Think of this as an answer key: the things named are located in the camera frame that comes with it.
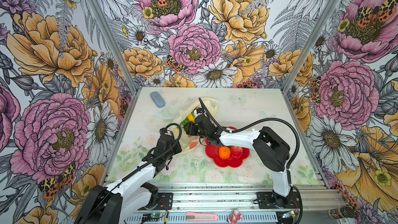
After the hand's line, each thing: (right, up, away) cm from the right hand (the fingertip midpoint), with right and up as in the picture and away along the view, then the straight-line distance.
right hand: (188, 130), depth 90 cm
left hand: (-5, -9, -2) cm, 10 cm away
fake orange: (+20, -12, -4) cm, 23 cm away
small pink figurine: (+23, -34, -21) cm, 46 cm away
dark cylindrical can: (+65, -28, -26) cm, 76 cm away
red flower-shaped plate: (+14, -12, -1) cm, 18 cm away
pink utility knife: (+7, -35, -20) cm, 41 cm away
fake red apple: (+26, -10, -7) cm, 29 cm away
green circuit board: (-15, -36, -19) cm, 44 cm away
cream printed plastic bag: (+2, -7, -2) cm, 7 cm away
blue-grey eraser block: (-24, +18, +22) cm, 38 cm away
